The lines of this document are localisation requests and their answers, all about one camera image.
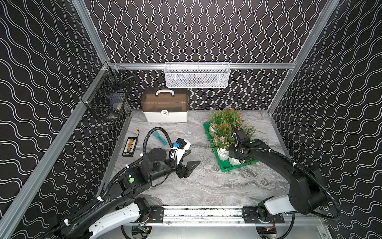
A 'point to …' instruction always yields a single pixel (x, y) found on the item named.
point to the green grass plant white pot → (216, 117)
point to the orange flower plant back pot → (223, 128)
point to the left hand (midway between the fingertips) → (195, 154)
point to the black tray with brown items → (130, 148)
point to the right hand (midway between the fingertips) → (232, 153)
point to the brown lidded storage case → (165, 105)
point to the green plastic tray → (225, 165)
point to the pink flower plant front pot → (250, 131)
